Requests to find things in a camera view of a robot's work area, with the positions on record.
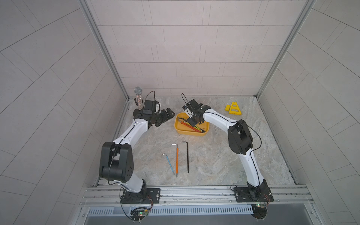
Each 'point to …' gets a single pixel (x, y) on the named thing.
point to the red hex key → (191, 127)
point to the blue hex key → (168, 162)
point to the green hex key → (198, 128)
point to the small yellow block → (227, 108)
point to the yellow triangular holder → (235, 108)
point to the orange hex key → (177, 159)
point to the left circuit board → (138, 214)
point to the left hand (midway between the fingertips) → (172, 114)
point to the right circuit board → (259, 210)
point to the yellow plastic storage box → (181, 129)
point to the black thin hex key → (187, 154)
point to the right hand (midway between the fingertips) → (192, 119)
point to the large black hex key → (187, 119)
